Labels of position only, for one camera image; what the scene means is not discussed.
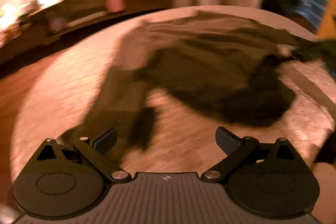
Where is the brown two-tone long-sleeve shirt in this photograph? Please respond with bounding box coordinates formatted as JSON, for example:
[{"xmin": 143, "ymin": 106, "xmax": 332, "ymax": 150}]
[{"xmin": 60, "ymin": 11, "xmax": 335, "ymax": 147}]

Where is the lace crochet tablecloth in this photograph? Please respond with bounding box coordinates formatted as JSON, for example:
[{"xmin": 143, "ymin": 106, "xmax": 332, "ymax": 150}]
[{"xmin": 10, "ymin": 4, "xmax": 336, "ymax": 183}]

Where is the long wooden tv console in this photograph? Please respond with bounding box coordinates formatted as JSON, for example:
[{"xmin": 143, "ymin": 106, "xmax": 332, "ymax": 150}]
[{"xmin": 1, "ymin": 0, "xmax": 171, "ymax": 63}]

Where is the pink small case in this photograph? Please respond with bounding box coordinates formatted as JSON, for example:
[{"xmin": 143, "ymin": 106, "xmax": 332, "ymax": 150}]
[{"xmin": 106, "ymin": 0, "xmax": 125, "ymax": 13}]

